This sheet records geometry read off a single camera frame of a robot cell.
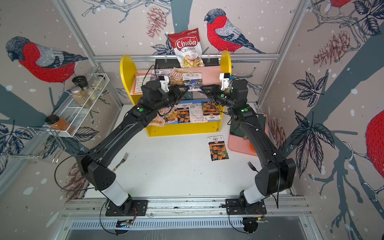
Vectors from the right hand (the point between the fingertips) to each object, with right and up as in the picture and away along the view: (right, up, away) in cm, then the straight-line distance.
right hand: (200, 88), depth 69 cm
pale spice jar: (-60, +6, +16) cm, 62 cm away
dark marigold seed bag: (-10, -12, +26) cm, 30 cm away
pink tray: (+28, -32, +26) cm, 50 cm away
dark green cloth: (+27, -24, +34) cm, 49 cm away
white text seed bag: (-2, -12, +26) cm, 29 cm away
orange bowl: (+20, -25, -14) cm, 35 cm away
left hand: (-4, +1, -2) cm, 5 cm away
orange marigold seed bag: (+12, -34, +26) cm, 45 cm away
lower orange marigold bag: (+8, -10, +28) cm, 31 cm away
